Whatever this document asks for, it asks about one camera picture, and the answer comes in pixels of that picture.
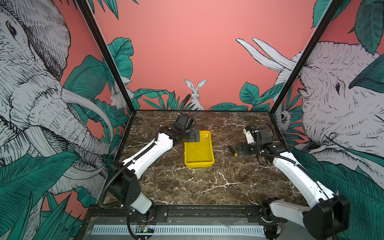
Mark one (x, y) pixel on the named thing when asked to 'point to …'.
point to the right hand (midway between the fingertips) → (242, 143)
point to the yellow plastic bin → (199, 154)
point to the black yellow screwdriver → (235, 154)
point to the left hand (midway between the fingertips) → (192, 133)
